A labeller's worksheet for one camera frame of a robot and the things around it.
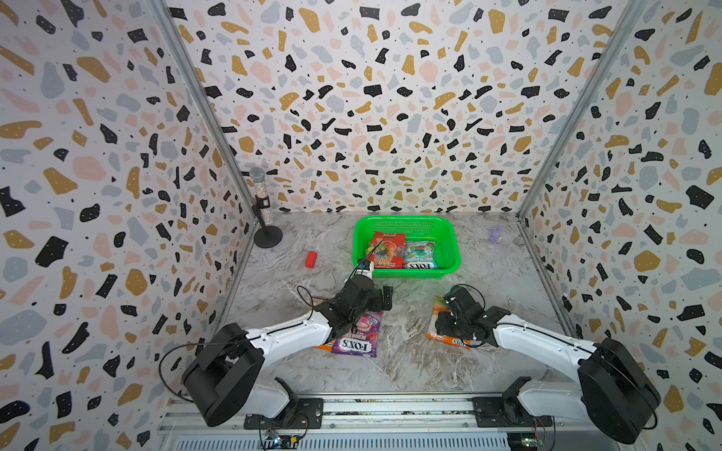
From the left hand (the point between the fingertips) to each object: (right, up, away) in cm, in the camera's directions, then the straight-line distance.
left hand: (383, 286), depth 85 cm
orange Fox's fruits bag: (-17, -18, 0) cm, 25 cm away
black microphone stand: (-46, +16, +28) cm, 56 cm away
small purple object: (+44, +16, +25) cm, 53 cm away
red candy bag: (+2, +10, +18) cm, 21 cm away
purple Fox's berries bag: (-7, -17, 0) cm, 18 cm away
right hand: (+18, -12, +3) cm, 22 cm away
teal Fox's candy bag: (+14, +9, +19) cm, 25 cm away
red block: (-27, +7, +19) cm, 33 cm away
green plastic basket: (+24, +17, +22) cm, 37 cm away
